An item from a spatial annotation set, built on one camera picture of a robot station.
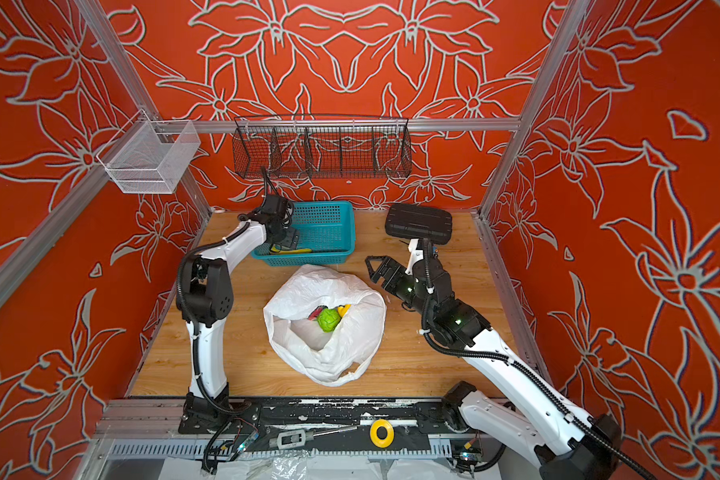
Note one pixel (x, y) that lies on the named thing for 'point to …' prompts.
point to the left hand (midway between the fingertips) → (282, 232)
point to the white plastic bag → (339, 356)
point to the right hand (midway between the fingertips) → (370, 264)
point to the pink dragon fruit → (316, 312)
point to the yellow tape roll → (385, 442)
